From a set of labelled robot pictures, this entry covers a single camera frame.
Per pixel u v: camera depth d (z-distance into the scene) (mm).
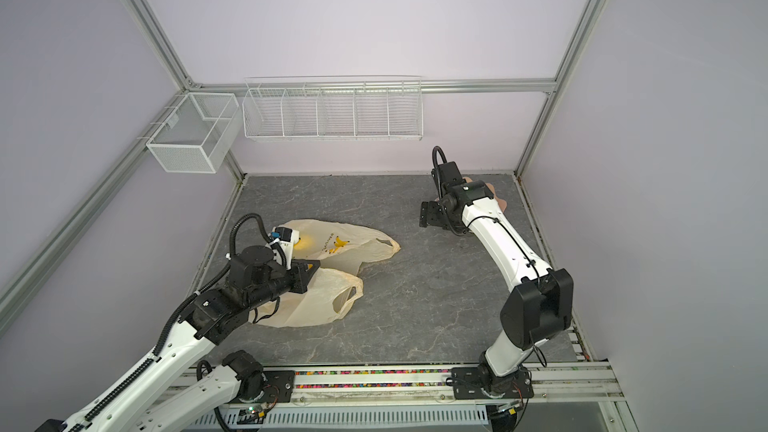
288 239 654
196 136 961
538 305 434
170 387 466
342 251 845
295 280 636
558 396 734
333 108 988
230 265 535
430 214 753
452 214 600
